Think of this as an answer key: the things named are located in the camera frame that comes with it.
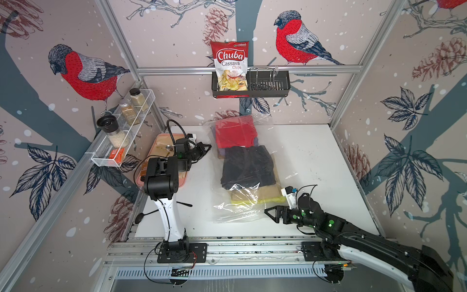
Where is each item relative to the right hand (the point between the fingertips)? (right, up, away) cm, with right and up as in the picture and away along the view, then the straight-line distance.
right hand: (270, 211), depth 77 cm
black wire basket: (0, +65, +30) cm, 71 cm away
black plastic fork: (-39, -1, +11) cm, 40 cm away
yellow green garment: (+3, +3, +6) cm, 8 cm away
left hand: (-28, +30, +23) cm, 47 cm away
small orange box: (-58, +26, -13) cm, 65 cm away
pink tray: (-60, +28, +32) cm, 74 cm away
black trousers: (-9, +18, +13) cm, 24 cm away
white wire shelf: (-66, +26, -10) cm, 72 cm away
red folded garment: (-13, +36, +26) cm, 46 cm away
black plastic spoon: (-61, -5, +7) cm, 62 cm away
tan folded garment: (+1, +8, +4) cm, 9 cm away
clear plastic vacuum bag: (-21, -1, +3) cm, 21 cm away
